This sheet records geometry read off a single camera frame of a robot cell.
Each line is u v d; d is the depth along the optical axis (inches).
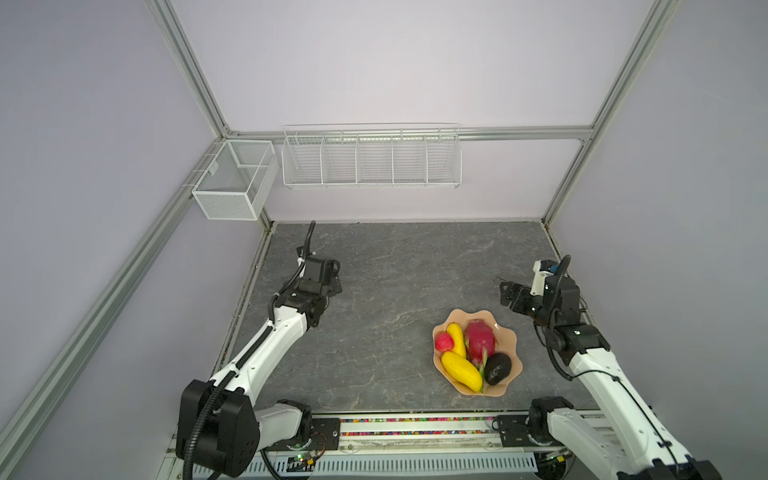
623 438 17.3
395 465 62.1
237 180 40.2
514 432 29.1
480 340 31.7
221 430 15.5
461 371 30.3
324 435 29.0
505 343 32.7
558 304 22.9
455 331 33.3
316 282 24.8
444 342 31.7
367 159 39.9
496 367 30.4
